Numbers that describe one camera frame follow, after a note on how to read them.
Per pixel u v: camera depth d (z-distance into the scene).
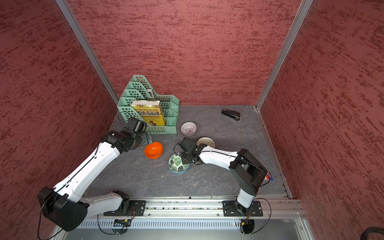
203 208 0.76
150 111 0.88
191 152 0.68
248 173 0.46
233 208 0.74
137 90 0.95
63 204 0.37
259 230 0.68
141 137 0.70
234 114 1.13
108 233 0.68
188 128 1.03
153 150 0.91
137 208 0.74
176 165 0.87
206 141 0.92
